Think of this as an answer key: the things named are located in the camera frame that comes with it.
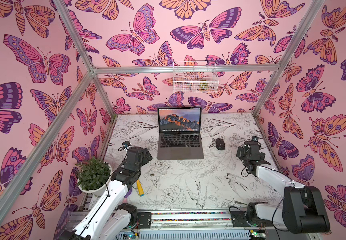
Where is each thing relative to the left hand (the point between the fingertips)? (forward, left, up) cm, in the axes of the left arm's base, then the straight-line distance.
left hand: (142, 152), depth 82 cm
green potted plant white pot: (-14, +20, +2) cm, 25 cm away
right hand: (+5, -64, -6) cm, 64 cm away
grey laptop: (+24, -21, -15) cm, 35 cm away
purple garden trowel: (-18, +7, -13) cm, 23 cm away
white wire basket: (+44, -31, +19) cm, 57 cm away
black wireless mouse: (+14, -48, -12) cm, 52 cm away
